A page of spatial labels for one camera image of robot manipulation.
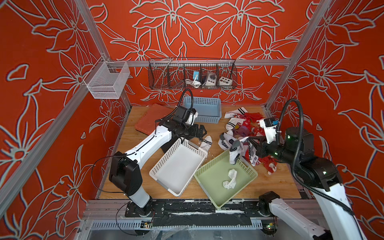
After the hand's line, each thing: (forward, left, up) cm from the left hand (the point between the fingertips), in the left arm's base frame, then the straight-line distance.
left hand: (200, 130), depth 81 cm
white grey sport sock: (-14, -16, +3) cm, 22 cm away
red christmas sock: (+27, -40, -16) cm, 51 cm away
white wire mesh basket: (+31, +61, +9) cm, 69 cm away
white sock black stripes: (+4, -5, -19) cm, 20 cm away
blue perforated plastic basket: (+36, -8, -20) cm, 42 cm away
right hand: (-13, -19, +13) cm, 27 cm away
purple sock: (+12, -28, -16) cm, 35 cm away
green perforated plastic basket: (-19, -8, -18) cm, 27 cm away
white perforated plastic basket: (-14, +13, -21) cm, 28 cm away
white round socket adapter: (+31, -5, +12) cm, 33 cm away
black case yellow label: (-2, +19, -13) cm, 23 cm away
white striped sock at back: (+35, -32, -18) cm, 51 cm away
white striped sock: (+19, -23, -14) cm, 33 cm away
